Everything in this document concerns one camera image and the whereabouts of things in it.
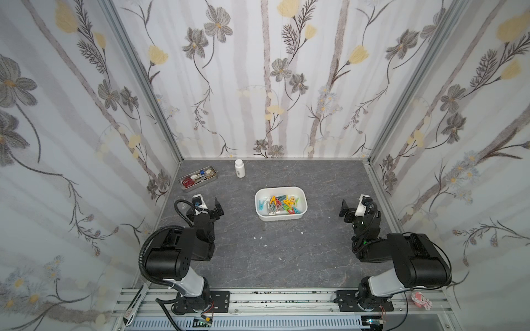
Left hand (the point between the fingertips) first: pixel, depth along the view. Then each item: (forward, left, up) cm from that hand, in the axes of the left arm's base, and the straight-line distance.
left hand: (206, 199), depth 90 cm
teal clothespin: (+3, -24, -11) cm, 27 cm away
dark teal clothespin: (+6, -35, -9) cm, 36 cm away
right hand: (-3, -67, +1) cm, 67 cm away
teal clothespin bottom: (-1, -41, -10) cm, 42 cm away
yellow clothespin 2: (+3, -38, -10) cm, 39 cm away
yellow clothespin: (+5, -31, -9) cm, 33 cm away
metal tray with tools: (+21, +12, -11) cm, 27 cm away
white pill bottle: (+22, -13, -5) cm, 26 cm away
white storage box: (+2, -34, -9) cm, 35 cm away
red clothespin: (-2, -39, -11) cm, 41 cm away
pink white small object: (-40, -80, -7) cm, 90 cm away
